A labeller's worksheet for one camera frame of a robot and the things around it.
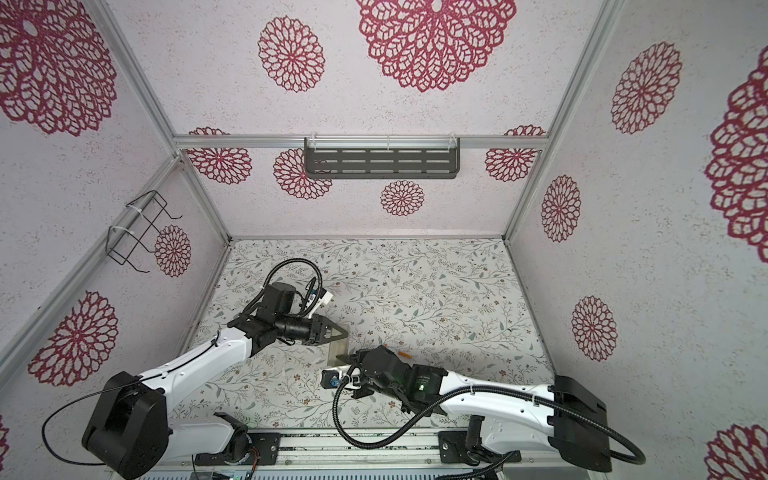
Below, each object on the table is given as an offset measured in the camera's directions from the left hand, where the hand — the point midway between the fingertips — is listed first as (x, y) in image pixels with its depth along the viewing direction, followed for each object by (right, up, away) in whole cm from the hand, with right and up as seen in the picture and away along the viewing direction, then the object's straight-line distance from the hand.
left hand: (344, 340), depth 76 cm
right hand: (0, -2, -5) cm, 5 cm away
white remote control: (-1, -1, -3) cm, 3 cm away
